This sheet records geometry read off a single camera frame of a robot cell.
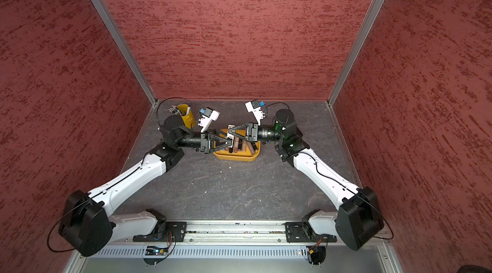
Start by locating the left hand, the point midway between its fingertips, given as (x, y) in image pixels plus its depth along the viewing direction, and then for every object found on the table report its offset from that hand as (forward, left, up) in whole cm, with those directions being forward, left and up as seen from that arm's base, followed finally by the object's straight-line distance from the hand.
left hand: (230, 145), depth 64 cm
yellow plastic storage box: (+10, -1, -27) cm, 29 cm away
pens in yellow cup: (+28, +31, -14) cm, 44 cm away
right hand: (+3, 0, +2) cm, 3 cm away
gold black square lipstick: (+2, 0, +3) cm, 4 cm away
